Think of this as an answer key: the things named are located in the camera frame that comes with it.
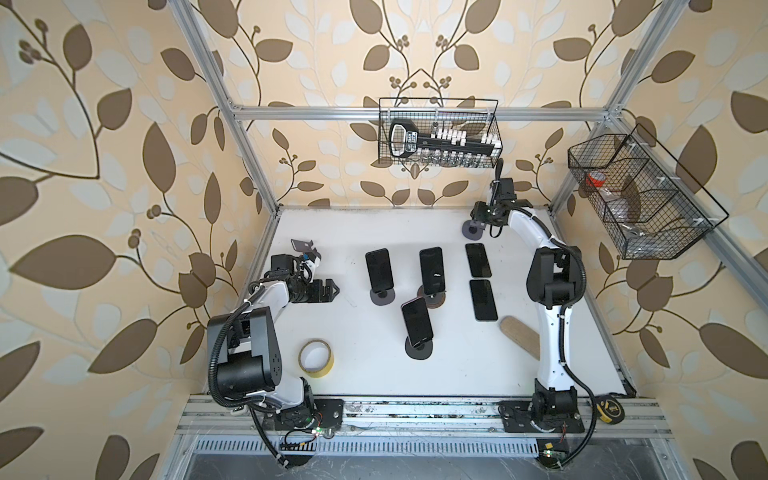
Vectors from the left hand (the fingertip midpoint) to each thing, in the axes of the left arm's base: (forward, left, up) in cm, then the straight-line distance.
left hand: (324, 287), depth 92 cm
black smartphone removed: (+1, -51, -7) cm, 52 cm away
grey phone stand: (+15, +10, +1) cm, 18 cm away
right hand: (+29, -52, +4) cm, 60 cm away
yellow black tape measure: (-31, -77, -2) cm, 83 cm away
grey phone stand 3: (-17, -30, -5) cm, 35 cm away
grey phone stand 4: (+28, -51, -2) cm, 58 cm away
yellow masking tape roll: (-24, -2, -5) cm, 24 cm away
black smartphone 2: (-13, -29, +8) cm, 32 cm away
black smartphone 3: (+17, -52, -7) cm, 55 cm away
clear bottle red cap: (+26, -82, +23) cm, 89 cm away
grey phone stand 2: (0, -18, -6) cm, 19 cm away
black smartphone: (+2, -18, +8) cm, 20 cm away
